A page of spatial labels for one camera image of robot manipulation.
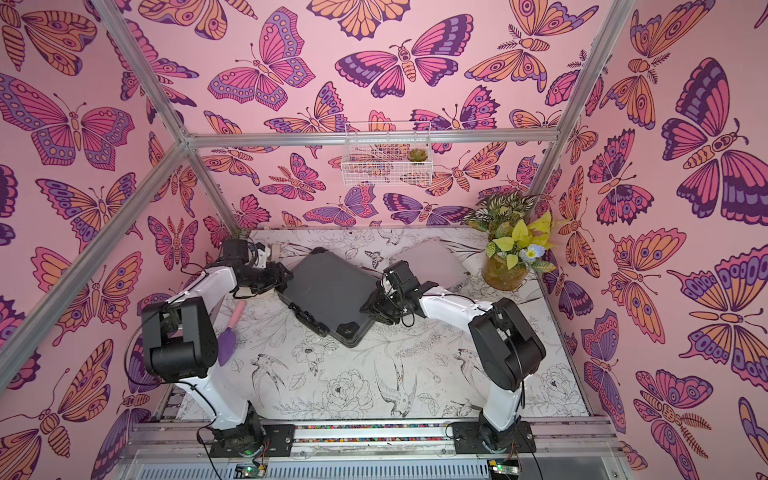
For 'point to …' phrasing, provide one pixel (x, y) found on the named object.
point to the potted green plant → (518, 239)
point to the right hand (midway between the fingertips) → (364, 309)
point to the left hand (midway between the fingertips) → (291, 276)
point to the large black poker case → (329, 293)
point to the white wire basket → (387, 154)
